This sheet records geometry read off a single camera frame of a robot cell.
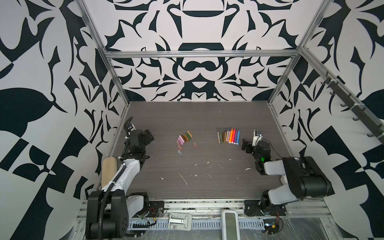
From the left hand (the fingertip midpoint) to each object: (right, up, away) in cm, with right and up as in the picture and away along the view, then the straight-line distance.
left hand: (139, 132), depth 85 cm
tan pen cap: (+28, -3, +16) cm, 32 cm away
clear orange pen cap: (+21, -8, +11) cm, 25 cm away
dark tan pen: (+51, -3, +17) cm, 53 cm away
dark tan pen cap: (+26, -5, +14) cm, 29 cm away
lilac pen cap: (+22, -7, +13) cm, 26 cm away
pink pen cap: (+23, -6, +13) cm, 27 cm away
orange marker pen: (+55, -4, +14) cm, 57 cm away
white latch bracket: (+24, -39, -16) cm, 49 cm away
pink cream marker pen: (+53, -4, +16) cm, 55 cm away
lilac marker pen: (+55, -1, +17) cm, 57 cm away
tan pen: (+47, -4, +16) cm, 50 cm away
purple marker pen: (+58, -5, +14) cm, 60 cm away
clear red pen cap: (+22, -10, +9) cm, 26 cm away
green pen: (+49, -4, +16) cm, 51 cm away
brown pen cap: (+24, -5, +14) cm, 28 cm away
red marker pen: (+56, -5, +14) cm, 58 cm away
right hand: (+67, -5, +8) cm, 68 cm away
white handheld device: (+46, -39, -19) cm, 63 cm away
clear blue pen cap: (+22, -13, +8) cm, 27 cm away
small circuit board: (+66, -43, -14) cm, 80 cm away
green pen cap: (+27, -4, +14) cm, 31 cm away
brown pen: (+52, -4, +16) cm, 54 cm away
